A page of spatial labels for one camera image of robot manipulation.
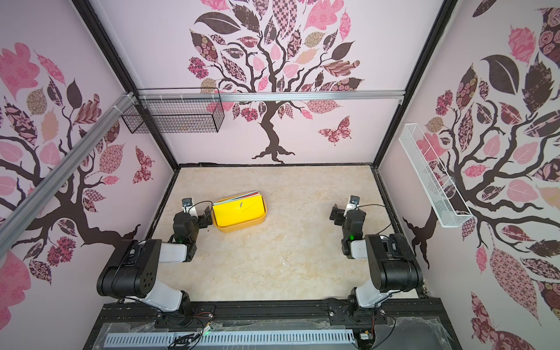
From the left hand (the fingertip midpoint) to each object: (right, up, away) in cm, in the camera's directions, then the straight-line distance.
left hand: (198, 211), depth 94 cm
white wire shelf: (+94, +6, -21) cm, 97 cm away
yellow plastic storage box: (+13, -8, 0) cm, 15 cm away
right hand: (+65, +2, +1) cm, 65 cm away
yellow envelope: (+21, +1, -1) cm, 21 cm away
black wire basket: (-11, +43, +1) cm, 44 cm away
